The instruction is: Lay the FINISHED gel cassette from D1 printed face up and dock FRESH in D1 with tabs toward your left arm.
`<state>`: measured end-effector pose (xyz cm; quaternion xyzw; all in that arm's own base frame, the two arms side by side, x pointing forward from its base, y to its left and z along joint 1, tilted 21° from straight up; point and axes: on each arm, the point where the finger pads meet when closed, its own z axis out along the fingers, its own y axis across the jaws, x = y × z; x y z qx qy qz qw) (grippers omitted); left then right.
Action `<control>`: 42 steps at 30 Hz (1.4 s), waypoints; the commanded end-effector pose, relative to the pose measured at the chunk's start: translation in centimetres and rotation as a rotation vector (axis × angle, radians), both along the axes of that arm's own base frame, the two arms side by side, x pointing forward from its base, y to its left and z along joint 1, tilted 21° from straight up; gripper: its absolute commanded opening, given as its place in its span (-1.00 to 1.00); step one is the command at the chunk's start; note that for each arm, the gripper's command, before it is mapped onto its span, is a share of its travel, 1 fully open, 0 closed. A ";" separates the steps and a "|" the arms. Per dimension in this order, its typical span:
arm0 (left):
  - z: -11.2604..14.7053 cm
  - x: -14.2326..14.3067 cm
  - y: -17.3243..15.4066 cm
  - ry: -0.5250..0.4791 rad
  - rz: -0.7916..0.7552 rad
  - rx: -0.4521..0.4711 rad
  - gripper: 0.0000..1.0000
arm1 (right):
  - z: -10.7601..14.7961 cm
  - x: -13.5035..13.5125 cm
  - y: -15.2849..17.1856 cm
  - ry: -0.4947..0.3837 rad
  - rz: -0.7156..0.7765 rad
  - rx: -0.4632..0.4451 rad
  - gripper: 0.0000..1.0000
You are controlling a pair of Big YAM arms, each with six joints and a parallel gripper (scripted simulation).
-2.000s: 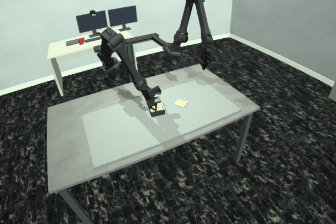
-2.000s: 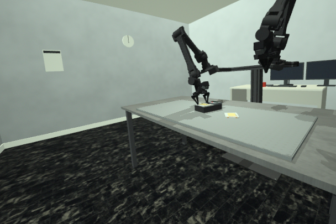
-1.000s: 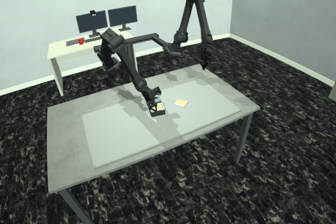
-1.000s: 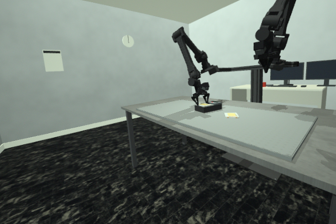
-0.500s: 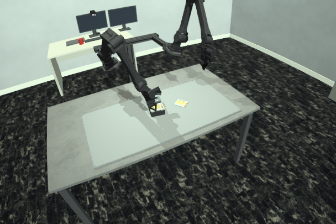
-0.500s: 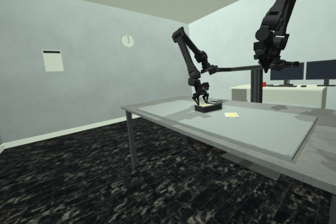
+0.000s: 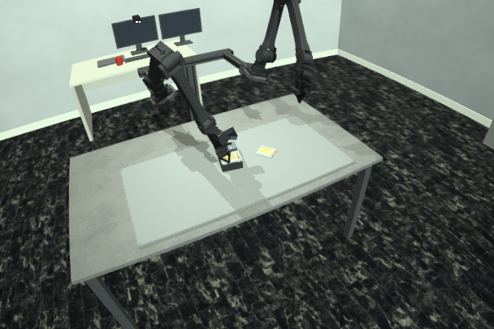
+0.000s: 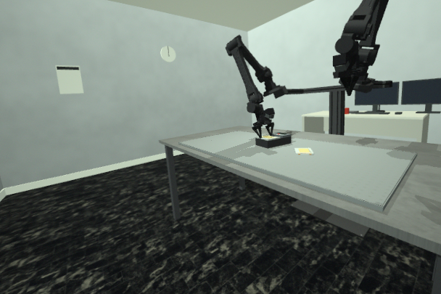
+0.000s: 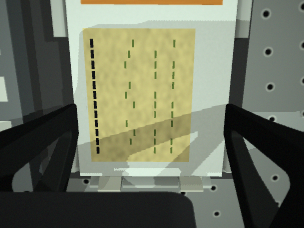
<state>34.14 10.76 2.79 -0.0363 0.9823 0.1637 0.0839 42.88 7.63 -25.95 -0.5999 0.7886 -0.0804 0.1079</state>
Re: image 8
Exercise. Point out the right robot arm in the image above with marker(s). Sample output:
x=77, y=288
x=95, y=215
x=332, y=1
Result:
x=263, y=74

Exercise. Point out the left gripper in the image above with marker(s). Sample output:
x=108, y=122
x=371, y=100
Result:
x=350, y=75

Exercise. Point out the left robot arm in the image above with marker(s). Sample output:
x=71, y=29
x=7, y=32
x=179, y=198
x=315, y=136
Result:
x=362, y=23

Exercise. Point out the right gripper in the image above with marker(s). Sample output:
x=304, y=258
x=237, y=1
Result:
x=258, y=124

